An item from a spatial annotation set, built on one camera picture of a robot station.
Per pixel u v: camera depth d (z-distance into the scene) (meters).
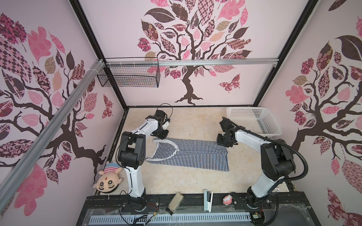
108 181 0.73
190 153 0.92
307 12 0.71
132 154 0.52
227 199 0.71
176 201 0.71
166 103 0.89
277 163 0.47
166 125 0.91
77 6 0.67
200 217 0.77
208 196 0.74
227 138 0.71
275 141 0.50
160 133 0.85
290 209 0.73
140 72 0.95
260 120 1.10
